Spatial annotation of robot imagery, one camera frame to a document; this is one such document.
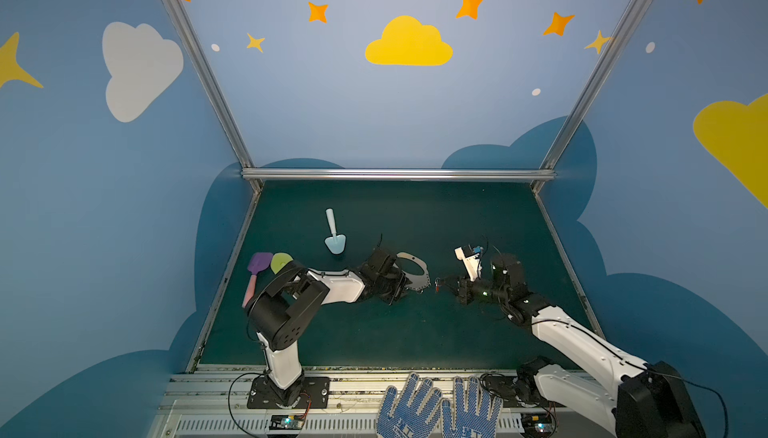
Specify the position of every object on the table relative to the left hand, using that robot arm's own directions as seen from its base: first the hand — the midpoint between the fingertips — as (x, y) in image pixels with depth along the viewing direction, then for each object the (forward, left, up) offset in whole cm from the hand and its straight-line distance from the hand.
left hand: (419, 285), depth 90 cm
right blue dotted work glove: (-34, -11, -3) cm, 35 cm away
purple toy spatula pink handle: (+10, +53, -4) cm, 54 cm away
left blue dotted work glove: (-32, +3, -4) cm, 33 cm away
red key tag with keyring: (-4, -4, +6) cm, 8 cm away
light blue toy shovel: (+18, +28, -3) cm, 33 cm away
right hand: (-2, -6, +9) cm, 11 cm away
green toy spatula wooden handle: (+10, +46, -4) cm, 48 cm away
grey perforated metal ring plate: (+3, 0, -3) cm, 4 cm away
